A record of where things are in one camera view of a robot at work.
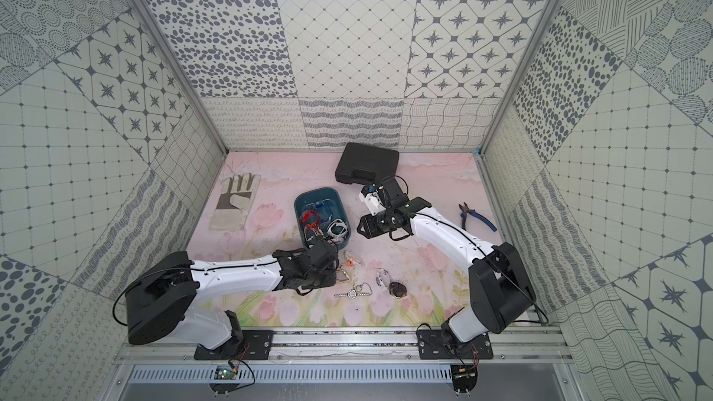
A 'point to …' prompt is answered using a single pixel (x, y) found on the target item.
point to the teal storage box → (321, 214)
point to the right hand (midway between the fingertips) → (366, 230)
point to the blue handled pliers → (465, 209)
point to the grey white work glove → (233, 202)
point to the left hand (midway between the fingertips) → (343, 283)
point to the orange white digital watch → (352, 258)
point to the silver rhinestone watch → (361, 290)
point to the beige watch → (342, 276)
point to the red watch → (310, 218)
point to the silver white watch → (336, 230)
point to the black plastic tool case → (361, 164)
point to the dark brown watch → (397, 290)
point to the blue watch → (320, 203)
